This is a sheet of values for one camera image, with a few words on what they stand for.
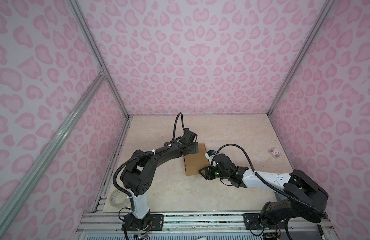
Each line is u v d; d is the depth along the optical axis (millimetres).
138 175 486
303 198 426
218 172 719
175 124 734
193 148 856
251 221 733
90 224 750
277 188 453
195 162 874
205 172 765
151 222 719
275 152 954
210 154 780
